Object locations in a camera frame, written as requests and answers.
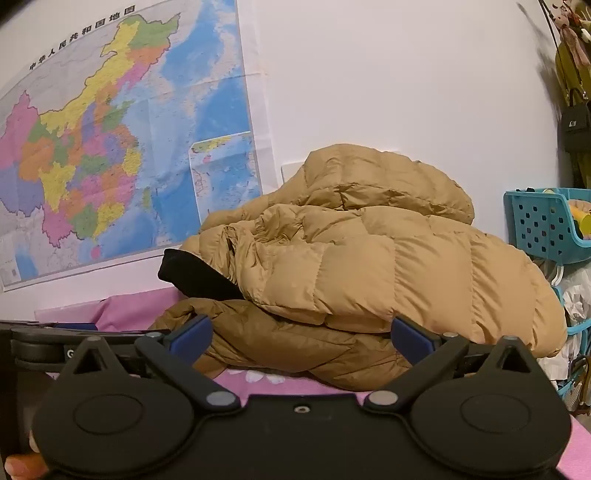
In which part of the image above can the pink printed quilt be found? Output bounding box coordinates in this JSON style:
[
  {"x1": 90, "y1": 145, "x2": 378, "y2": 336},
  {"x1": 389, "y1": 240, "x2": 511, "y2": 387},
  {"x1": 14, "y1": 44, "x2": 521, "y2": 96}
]
[{"x1": 34, "y1": 287, "x2": 178, "y2": 334}]

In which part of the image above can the tan puffer jacket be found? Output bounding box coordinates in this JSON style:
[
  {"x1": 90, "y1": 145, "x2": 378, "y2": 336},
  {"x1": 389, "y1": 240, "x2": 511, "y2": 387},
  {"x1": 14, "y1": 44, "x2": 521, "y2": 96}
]
[{"x1": 148, "y1": 144, "x2": 568, "y2": 393}]

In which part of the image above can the hanging plush toy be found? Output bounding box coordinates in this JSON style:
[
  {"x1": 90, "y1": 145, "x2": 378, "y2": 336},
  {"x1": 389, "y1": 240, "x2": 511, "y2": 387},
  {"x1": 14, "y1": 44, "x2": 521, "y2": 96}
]
[{"x1": 551, "y1": 0, "x2": 587, "y2": 70}]

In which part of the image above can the olive green hanging bag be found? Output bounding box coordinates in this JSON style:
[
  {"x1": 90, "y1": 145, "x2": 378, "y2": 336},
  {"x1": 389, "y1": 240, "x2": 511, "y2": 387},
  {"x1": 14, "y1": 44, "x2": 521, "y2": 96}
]
[{"x1": 554, "y1": 39, "x2": 591, "y2": 100}]

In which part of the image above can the yellow item in basket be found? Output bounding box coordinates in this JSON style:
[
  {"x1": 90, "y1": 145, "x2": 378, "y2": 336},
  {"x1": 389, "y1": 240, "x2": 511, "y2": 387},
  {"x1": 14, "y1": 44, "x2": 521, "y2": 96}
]
[{"x1": 569, "y1": 199, "x2": 591, "y2": 241}]

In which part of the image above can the colourful wall map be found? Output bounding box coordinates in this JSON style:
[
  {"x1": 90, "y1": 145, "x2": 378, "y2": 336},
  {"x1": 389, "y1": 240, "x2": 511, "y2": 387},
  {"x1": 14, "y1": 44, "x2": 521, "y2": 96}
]
[{"x1": 0, "y1": 0, "x2": 274, "y2": 292}]

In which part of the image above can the pink bed sheet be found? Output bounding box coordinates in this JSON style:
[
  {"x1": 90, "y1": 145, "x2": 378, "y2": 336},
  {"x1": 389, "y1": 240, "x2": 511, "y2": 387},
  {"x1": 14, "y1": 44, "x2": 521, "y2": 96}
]
[{"x1": 198, "y1": 362, "x2": 591, "y2": 480}]

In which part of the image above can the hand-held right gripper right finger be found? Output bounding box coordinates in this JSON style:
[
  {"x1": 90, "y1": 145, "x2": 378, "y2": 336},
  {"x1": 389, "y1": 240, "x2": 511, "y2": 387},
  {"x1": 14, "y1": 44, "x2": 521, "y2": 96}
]
[{"x1": 364, "y1": 315, "x2": 537, "y2": 411}]

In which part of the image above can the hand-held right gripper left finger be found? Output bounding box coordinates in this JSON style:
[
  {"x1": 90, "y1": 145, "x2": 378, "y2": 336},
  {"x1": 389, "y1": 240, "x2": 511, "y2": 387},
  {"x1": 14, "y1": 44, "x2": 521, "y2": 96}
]
[{"x1": 68, "y1": 314, "x2": 242, "y2": 411}]

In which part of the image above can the person's left hand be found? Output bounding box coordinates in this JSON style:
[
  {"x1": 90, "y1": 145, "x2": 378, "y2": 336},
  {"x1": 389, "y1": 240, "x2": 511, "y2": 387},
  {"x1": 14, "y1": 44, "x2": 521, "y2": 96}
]
[{"x1": 4, "y1": 430, "x2": 49, "y2": 479}]

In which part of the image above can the white plastic bag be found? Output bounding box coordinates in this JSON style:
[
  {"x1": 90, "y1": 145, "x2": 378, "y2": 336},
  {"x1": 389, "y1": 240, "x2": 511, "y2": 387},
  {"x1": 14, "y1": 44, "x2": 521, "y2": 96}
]
[{"x1": 560, "y1": 270, "x2": 591, "y2": 326}]

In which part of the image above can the black handbag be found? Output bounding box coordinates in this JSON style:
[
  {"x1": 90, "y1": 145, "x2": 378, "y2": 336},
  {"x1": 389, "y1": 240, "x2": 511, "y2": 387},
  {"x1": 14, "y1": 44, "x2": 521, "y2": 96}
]
[{"x1": 558, "y1": 88, "x2": 591, "y2": 153}]

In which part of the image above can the small blue plastic basket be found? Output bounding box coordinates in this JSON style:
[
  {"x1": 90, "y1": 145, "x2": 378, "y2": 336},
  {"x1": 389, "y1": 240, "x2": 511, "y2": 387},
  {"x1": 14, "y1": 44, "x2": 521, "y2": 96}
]
[{"x1": 551, "y1": 284, "x2": 591, "y2": 339}]

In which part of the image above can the large blue plastic basket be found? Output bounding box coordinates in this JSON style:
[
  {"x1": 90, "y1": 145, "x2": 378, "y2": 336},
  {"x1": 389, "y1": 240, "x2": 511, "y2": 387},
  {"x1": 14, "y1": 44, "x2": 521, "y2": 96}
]
[{"x1": 503, "y1": 186, "x2": 591, "y2": 266}]

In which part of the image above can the black cloth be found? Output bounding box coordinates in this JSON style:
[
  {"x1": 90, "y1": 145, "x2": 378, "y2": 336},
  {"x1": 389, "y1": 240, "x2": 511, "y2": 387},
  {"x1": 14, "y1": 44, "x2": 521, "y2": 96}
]
[{"x1": 158, "y1": 248, "x2": 243, "y2": 302}]

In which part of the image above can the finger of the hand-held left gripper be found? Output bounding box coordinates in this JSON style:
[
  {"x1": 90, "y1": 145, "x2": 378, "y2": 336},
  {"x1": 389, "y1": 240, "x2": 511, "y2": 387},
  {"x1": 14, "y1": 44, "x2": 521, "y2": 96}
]
[{"x1": 8, "y1": 322, "x2": 163, "y2": 376}]

